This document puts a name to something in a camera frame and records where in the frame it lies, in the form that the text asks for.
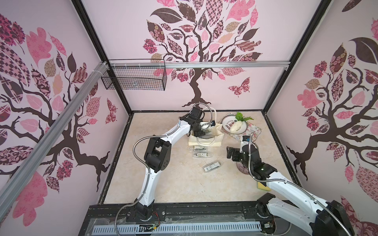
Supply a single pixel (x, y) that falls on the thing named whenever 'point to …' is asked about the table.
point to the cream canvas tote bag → (213, 137)
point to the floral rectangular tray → (251, 129)
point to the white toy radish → (239, 117)
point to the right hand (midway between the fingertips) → (234, 146)
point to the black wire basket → (132, 78)
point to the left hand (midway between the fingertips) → (201, 129)
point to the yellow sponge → (261, 186)
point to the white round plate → (229, 121)
